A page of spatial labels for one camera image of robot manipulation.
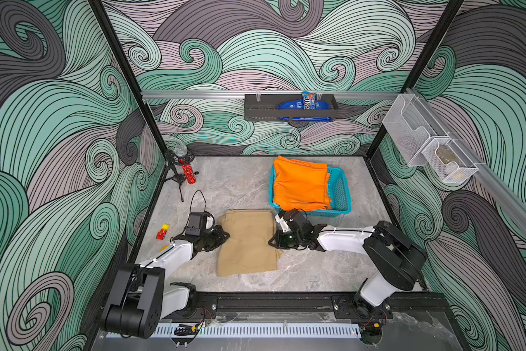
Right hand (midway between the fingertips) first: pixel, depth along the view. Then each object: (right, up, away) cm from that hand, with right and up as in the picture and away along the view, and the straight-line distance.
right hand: (271, 242), depth 87 cm
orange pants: (+15, +23, +11) cm, 29 cm away
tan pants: (-11, +1, -2) cm, 11 cm away
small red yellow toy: (-46, +3, +2) cm, 46 cm away
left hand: (-17, +4, 0) cm, 17 cm away
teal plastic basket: (+34, +19, +16) cm, 42 cm away
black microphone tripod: (-37, +34, -2) cm, 50 cm away
